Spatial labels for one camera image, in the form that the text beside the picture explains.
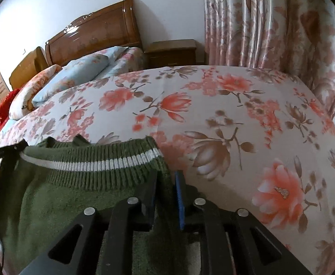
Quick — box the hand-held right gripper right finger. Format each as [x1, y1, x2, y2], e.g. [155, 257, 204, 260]
[175, 170, 312, 275]

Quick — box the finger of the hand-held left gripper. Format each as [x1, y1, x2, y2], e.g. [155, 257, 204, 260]
[0, 141, 29, 161]

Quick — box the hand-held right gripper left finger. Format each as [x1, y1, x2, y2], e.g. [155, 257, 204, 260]
[18, 171, 158, 275]

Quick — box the green knit sweater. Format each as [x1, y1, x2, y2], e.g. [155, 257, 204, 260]
[0, 135, 203, 275]

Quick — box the light blue blanket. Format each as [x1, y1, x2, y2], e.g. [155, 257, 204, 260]
[0, 118, 18, 147]

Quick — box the red pillow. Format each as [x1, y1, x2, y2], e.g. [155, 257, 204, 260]
[0, 88, 21, 128]

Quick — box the orange floral pillow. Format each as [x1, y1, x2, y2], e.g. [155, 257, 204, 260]
[9, 64, 64, 121]

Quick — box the small wooden headboard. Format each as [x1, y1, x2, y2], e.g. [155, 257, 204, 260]
[9, 46, 49, 91]

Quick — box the bed with floral sheet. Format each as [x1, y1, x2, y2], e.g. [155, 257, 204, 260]
[0, 47, 335, 275]

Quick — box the light blue floral pillow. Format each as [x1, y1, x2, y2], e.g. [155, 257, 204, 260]
[32, 46, 128, 110]

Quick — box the wooden nightstand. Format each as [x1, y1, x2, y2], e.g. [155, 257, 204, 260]
[144, 39, 207, 69]

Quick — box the large wooden headboard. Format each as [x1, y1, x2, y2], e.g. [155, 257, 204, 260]
[45, 0, 144, 67]

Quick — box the pink floral curtain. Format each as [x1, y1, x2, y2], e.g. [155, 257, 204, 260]
[202, 0, 335, 121]

